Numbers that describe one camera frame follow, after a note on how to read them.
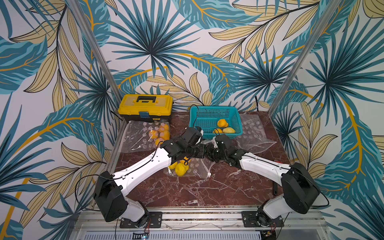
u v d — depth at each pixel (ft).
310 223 2.47
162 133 3.20
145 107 3.31
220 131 3.38
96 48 2.68
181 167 2.77
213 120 3.74
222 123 3.51
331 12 2.30
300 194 1.44
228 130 3.36
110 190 1.29
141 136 3.18
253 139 3.37
